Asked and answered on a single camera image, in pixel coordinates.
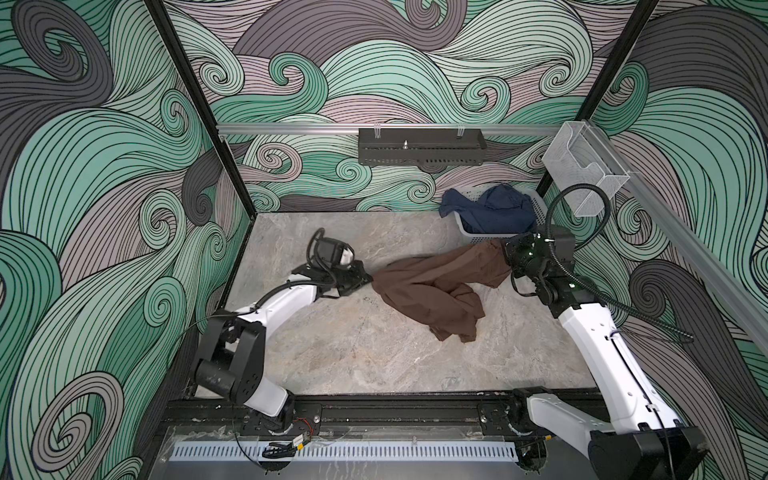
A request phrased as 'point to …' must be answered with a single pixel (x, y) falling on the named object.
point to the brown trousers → (436, 290)
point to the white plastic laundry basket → (477, 236)
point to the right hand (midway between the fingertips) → (501, 236)
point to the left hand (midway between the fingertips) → (375, 276)
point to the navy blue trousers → (499, 209)
